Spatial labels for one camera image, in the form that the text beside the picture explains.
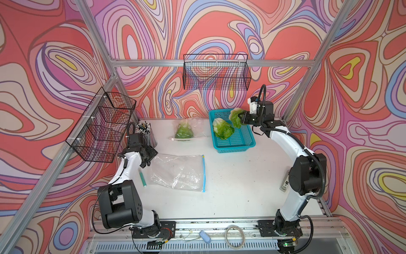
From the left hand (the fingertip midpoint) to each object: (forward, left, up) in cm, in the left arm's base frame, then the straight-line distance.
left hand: (153, 155), depth 89 cm
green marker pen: (-10, +6, -9) cm, 15 cm away
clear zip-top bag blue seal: (-9, -17, -4) cm, 19 cm away
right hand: (+16, -49, +14) cm, 54 cm away
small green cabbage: (+19, -16, -1) cm, 25 cm away
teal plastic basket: (+18, -56, -9) cm, 59 cm away
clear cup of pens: (+14, +6, +8) cm, 17 cm away
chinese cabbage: (+17, -46, +14) cm, 51 cm away
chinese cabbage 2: (+20, -41, 0) cm, 46 cm away
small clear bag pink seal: (+25, -27, -4) cm, 37 cm away
